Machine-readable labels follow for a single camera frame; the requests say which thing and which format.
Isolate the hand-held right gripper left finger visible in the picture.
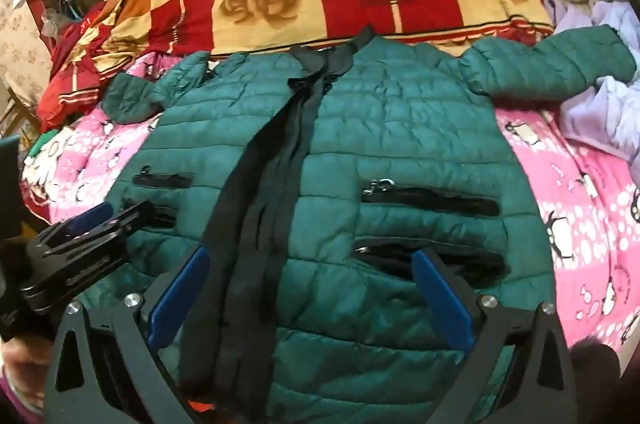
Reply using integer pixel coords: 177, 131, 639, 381
42, 245, 212, 424

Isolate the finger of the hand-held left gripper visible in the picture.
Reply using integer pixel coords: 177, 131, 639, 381
25, 203, 119, 256
21, 199, 169, 306

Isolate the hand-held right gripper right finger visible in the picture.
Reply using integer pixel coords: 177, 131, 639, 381
411, 248, 582, 424

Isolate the green puffer jacket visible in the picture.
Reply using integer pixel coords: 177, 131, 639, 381
75, 24, 638, 424

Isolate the person's left hand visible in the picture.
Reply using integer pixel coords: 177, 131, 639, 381
0, 338, 55, 411

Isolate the green cloth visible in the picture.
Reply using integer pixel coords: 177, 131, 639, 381
25, 130, 62, 158

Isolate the pink penguin bedsheet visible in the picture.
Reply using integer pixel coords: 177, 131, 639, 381
20, 49, 640, 357

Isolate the dark red cloth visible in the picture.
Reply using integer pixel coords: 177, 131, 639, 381
47, 2, 118, 70

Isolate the lavender garment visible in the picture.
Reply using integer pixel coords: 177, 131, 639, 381
545, 0, 640, 162

